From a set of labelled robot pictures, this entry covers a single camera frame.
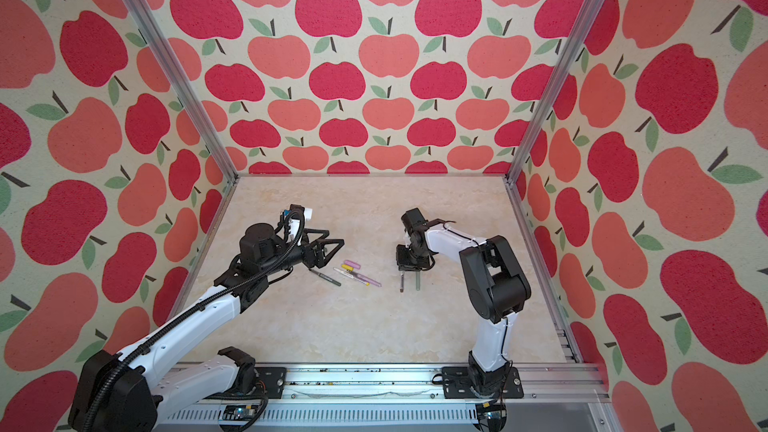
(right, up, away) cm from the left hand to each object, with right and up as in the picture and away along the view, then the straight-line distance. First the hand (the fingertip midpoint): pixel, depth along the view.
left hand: (339, 241), depth 75 cm
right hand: (+19, -11, +20) cm, 30 cm away
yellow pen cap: (0, -11, +21) cm, 23 cm away
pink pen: (+6, -14, +18) cm, 24 cm away
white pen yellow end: (0, -13, +18) cm, 22 cm away
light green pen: (+22, -15, +18) cm, 33 cm away
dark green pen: (-7, -14, +18) cm, 24 cm away
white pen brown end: (+17, -16, +18) cm, 30 cm away
